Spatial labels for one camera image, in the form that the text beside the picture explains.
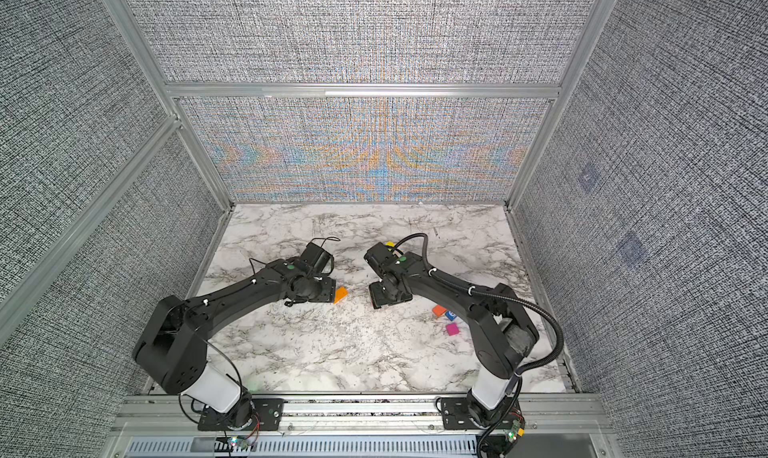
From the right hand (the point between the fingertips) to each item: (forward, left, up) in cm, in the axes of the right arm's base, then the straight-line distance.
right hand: (385, 297), depth 88 cm
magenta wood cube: (-7, -20, -7) cm, 22 cm away
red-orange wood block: (-2, -16, -5) cm, 17 cm away
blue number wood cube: (-3, -20, -6) cm, 21 cm away
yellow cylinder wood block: (+25, -1, -6) cm, 26 cm away
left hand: (+1, +17, 0) cm, 17 cm away
